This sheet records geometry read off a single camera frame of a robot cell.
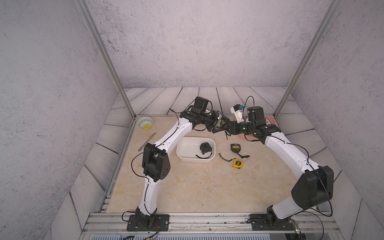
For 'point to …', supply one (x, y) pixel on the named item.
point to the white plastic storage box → (187, 147)
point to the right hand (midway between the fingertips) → (225, 125)
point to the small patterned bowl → (144, 122)
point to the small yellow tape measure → (237, 163)
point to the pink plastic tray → (269, 119)
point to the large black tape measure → (205, 147)
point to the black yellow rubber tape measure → (223, 124)
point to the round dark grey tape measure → (236, 148)
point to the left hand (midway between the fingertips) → (231, 123)
